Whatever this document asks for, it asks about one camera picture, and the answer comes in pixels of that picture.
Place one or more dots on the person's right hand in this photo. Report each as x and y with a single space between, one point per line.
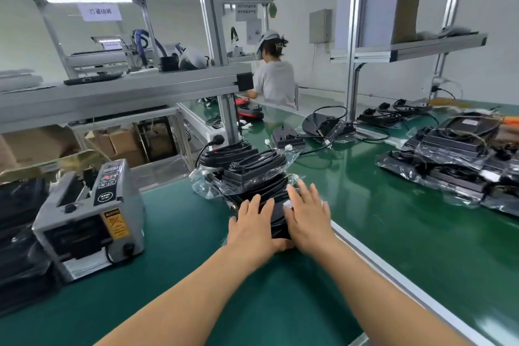
310 224

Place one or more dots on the person's left hand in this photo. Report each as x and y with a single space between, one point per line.
255 236

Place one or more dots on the group of bagged black lamps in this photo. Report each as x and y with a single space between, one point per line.
243 171

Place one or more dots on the unbagged black lamps with cables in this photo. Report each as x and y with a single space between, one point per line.
454 155

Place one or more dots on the person's right forearm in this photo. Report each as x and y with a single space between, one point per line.
381 301

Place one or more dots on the person's left forearm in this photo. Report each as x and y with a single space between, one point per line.
186 305

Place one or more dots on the white power socket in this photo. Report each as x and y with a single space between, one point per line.
217 140

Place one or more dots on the grey tape dispenser machine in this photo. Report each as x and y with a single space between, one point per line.
81 232

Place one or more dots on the brown cardboard sheet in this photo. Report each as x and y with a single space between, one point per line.
450 102

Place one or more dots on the grey barcode scanner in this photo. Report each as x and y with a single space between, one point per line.
193 58

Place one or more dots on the grey metal shelf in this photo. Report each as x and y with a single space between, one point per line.
405 48
122 98

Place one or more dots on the black cup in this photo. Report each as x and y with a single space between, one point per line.
169 63

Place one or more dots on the white board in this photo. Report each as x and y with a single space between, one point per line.
365 13

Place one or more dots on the green round sign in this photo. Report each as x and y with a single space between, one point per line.
272 9

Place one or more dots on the orange hand tool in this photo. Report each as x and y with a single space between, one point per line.
511 120

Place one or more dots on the black phone on shelf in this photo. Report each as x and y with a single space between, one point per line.
92 79

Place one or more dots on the brown cardboard piece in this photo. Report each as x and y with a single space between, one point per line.
407 13

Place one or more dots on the white hanging sign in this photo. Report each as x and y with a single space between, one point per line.
100 12

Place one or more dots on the aluminium table edge rail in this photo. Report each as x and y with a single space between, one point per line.
405 281

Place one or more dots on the grey wall electrical box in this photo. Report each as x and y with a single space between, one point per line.
320 25

